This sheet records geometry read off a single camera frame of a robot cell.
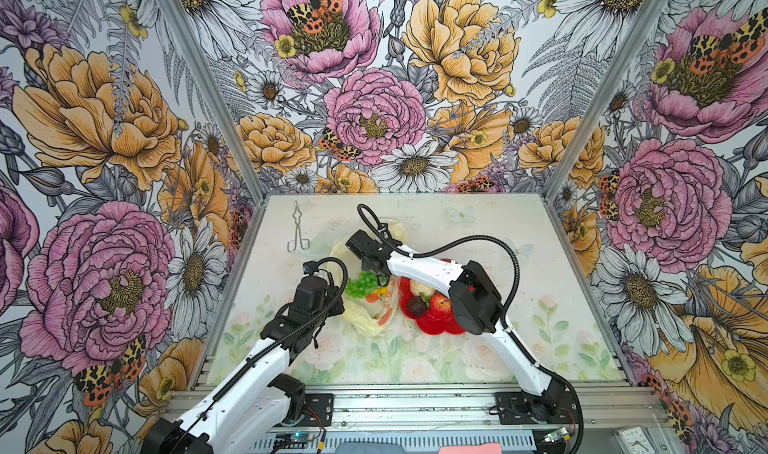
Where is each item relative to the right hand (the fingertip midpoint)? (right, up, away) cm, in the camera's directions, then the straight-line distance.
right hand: (380, 266), depth 98 cm
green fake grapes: (-4, -4, -6) cm, 8 cm away
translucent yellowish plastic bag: (-3, -11, -7) cm, 13 cm away
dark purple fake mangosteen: (+11, -9, -13) cm, 19 cm away
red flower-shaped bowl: (+15, -13, -11) cm, 22 cm away
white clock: (+59, -35, -29) cm, 75 cm away
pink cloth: (+26, -38, -27) cm, 54 cm away
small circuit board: (-19, -37, -27) cm, 50 cm away
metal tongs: (-27, +7, +10) cm, 30 cm away
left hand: (-12, -7, -14) cm, 19 cm away
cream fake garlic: (+11, -5, -9) cm, 15 cm away
